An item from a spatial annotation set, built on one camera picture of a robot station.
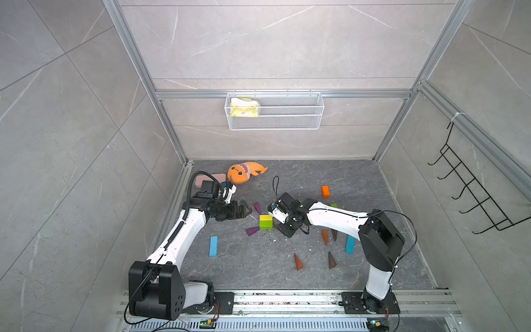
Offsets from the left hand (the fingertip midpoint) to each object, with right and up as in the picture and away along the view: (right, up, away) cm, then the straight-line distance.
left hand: (242, 209), depth 82 cm
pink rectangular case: (-15, +13, +26) cm, 32 cm away
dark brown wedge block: (+36, -21, -1) cm, 42 cm away
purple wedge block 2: (+3, -11, +9) cm, 15 cm away
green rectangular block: (+10, -8, +7) cm, 15 cm away
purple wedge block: (+5, -2, +15) cm, 16 cm away
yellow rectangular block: (+9, -5, +10) cm, 15 cm away
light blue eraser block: (-13, -16, +4) cm, 21 cm away
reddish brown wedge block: (+23, -22, +1) cm, 32 cm away
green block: (+43, -1, +16) cm, 46 cm away
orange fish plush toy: (-4, +15, +21) cm, 26 cm away
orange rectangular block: (+40, +6, +21) cm, 45 cm away
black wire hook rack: (+78, +5, -18) cm, 80 cm away
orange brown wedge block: (+35, -12, +5) cm, 38 cm away
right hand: (+18, -9, +7) cm, 21 cm away
